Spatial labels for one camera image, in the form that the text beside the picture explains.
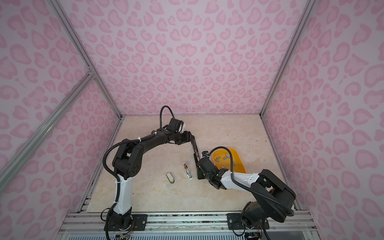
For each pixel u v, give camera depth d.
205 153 0.80
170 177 0.86
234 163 0.93
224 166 0.92
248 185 0.47
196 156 0.94
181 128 0.84
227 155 0.97
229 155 0.70
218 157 0.95
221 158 0.96
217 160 0.94
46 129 0.64
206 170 0.68
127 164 0.56
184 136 0.90
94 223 0.75
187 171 0.88
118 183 0.58
